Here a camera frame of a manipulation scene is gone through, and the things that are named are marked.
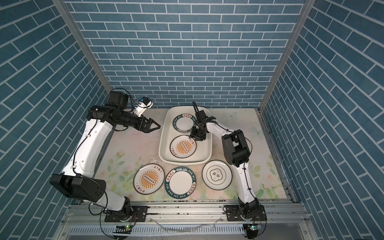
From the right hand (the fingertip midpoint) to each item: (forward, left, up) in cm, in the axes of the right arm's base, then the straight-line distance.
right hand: (190, 136), depth 100 cm
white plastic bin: (-9, -10, -5) cm, 14 cm away
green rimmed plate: (-29, +2, -4) cm, 30 cm away
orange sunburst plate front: (-29, +21, -3) cm, 36 cm away
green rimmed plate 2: (+14, +6, -3) cm, 15 cm away
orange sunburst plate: (-7, +4, -4) cm, 9 cm away
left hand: (-12, +15, +27) cm, 33 cm away
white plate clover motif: (-24, -19, -4) cm, 30 cm away
